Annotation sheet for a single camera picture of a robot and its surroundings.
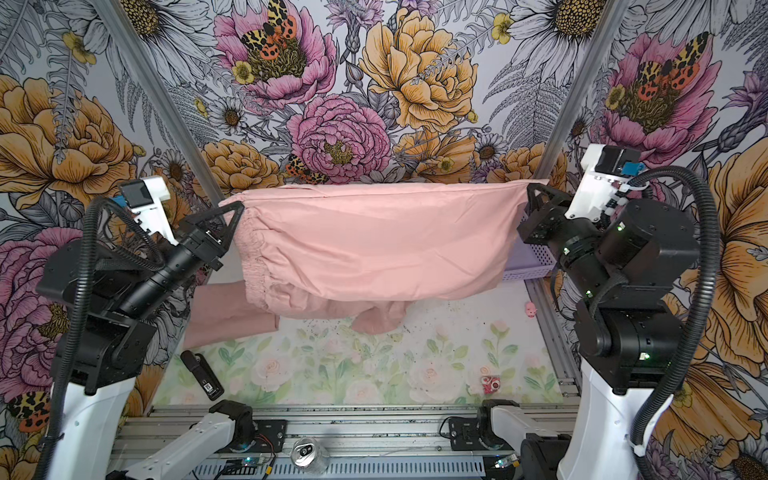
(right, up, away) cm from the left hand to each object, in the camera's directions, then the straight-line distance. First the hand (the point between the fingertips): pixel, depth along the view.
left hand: (248, 217), depth 50 cm
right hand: (+44, +3, -2) cm, 44 cm away
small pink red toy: (+49, -40, +29) cm, 69 cm away
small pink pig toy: (+67, -24, +47) cm, 85 cm away
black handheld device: (-29, -36, +32) cm, 57 cm away
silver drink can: (+7, -46, +10) cm, 48 cm away
